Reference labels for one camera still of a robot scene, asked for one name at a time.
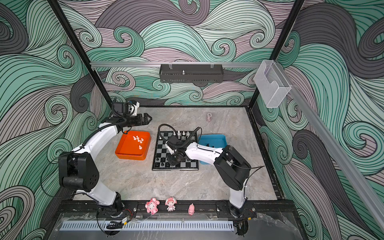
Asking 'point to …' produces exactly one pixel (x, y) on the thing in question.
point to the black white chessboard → (160, 162)
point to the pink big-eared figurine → (151, 206)
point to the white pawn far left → (160, 138)
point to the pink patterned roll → (209, 117)
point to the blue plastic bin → (214, 140)
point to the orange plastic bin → (133, 145)
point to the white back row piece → (174, 133)
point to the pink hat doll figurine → (170, 201)
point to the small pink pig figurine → (191, 209)
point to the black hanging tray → (191, 73)
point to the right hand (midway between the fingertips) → (171, 161)
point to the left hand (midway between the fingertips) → (146, 117)
